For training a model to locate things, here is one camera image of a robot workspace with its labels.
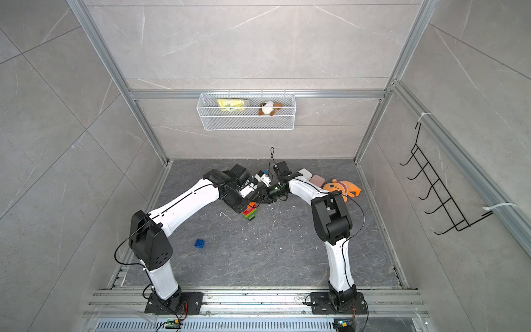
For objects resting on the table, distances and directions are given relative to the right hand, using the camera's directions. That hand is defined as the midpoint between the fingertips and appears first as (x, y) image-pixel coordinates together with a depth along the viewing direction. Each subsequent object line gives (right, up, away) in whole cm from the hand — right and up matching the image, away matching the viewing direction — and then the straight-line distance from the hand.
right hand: (254, 201), depth 90 cm
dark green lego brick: (-2, -9, +5) cm, 11 cm away
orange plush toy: (+44, +5, +9) cm, 46 cm away
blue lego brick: (-23, -18, -3) cm, 30 cm away
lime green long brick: (-2, -7, +1) cm, 7 cm away
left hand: (-4, 0, -6) cm, 7 cm away
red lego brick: (-3, -4, -1) cm, 5 cm away
